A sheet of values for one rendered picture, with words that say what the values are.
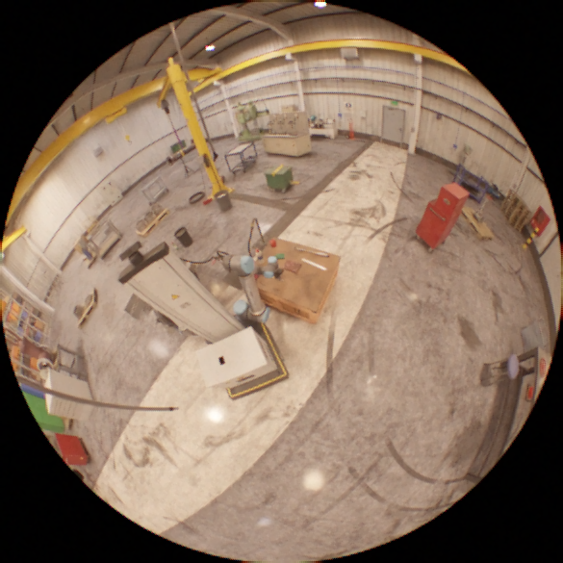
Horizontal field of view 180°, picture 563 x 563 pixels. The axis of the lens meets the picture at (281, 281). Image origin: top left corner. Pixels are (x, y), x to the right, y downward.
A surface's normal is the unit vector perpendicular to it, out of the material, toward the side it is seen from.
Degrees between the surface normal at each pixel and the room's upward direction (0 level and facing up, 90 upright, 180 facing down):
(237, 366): 0
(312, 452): 0
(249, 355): 0
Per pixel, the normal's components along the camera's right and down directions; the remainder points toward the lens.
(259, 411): -0.15, -0.53
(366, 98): -0.57, 0.74
